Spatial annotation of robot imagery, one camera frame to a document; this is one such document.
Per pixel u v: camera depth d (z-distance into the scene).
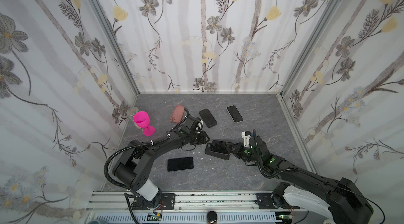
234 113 1.11
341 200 0.41
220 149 0.96
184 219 0.70
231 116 1.07
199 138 0.78
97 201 0.76
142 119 0.88
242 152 0.72
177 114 1.07
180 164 0.87
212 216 0.63
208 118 1.05
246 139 0.77
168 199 0.75
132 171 0.44
